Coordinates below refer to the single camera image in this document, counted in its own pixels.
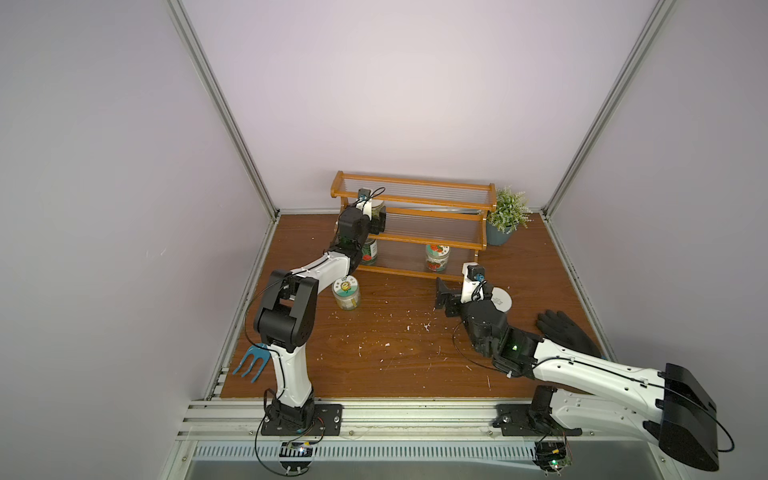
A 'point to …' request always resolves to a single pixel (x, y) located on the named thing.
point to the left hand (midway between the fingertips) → (375, 202)
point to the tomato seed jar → (436, 257)
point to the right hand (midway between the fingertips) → (455, 275)
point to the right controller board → (551, 456)
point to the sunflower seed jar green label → (346, 291)
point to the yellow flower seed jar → (378, 217)
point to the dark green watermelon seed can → (369, 253)
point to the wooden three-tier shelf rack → (429, 223)
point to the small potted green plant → (512, 210)
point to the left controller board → (295, 449)
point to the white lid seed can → (501, 299)
